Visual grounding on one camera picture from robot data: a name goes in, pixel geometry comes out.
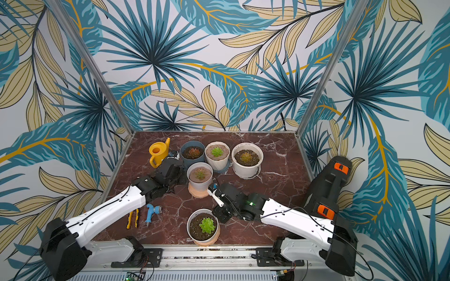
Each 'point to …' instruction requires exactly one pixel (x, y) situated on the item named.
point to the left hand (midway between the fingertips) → (182, 173)
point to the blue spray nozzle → (156, 209)
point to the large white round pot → (247, 158)
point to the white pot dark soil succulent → (203, 227)
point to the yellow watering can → (159, 151)
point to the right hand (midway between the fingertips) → (216, 209)
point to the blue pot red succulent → (192, 151)
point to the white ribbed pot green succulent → (217, 156)
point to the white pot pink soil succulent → (200, 175)
